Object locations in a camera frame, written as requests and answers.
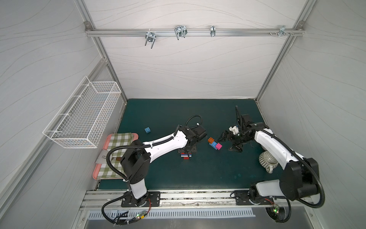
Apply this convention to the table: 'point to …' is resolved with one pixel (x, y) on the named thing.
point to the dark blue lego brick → (186, 156)
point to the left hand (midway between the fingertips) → (189, 151)
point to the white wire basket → (81, 122)
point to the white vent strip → (185, 213)
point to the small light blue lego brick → (147, 130)
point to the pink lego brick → (218, 146)
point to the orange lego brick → (210, 140)
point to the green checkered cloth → (112, 140)
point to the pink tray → (135, 137)
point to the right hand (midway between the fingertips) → (223, 144)
